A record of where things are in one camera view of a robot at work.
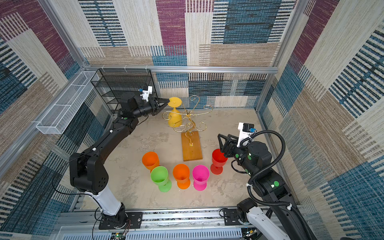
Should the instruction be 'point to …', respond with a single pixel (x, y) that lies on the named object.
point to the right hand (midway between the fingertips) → (222, 138)
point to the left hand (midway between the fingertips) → (170, 99)
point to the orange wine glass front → (150, 160)
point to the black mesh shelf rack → (113, 82)
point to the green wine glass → (159, 176)
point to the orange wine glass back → (181, 173)
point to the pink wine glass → (200, 174)
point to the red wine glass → (219, 160)
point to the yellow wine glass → (175, 116)
